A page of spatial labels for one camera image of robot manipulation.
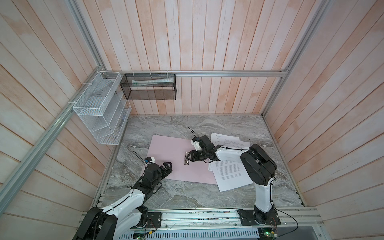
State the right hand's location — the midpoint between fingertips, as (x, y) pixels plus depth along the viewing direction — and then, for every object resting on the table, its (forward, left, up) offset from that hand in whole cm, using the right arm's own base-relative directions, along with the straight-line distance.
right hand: (189, 157), depth 95 cm
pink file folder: (+6, +17, -1) cm, 19 cm away
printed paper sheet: (-11, -25, -1) cm, 27 cm away
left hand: (-9, +13, +2) cm, 16 cm away
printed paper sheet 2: (+16, -20, -2) cm, 25 cm away
